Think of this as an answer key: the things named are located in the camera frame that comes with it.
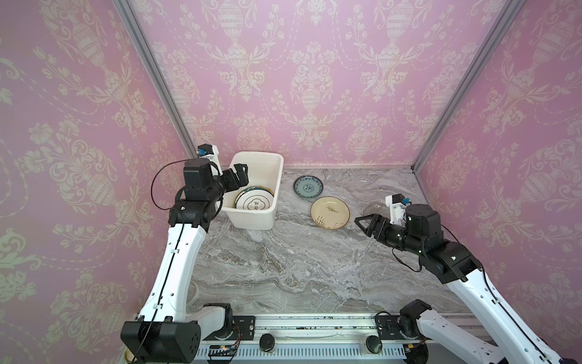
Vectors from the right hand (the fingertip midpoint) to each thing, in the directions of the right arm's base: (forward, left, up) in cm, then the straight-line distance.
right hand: (362, 223), depth 69 cm
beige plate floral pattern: (+22, +4, -26) cm, 34 cm away
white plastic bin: (+45, +34, -20) cm, 60 cm away
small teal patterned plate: (+38, +13, -26) cm, 48 cm away
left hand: (+17, +38, +9) cm, 43 cm away
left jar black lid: (-27, +30, -16) cm, 44 cm away
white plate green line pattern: (+29, +39, -21) cm, 53 cm away
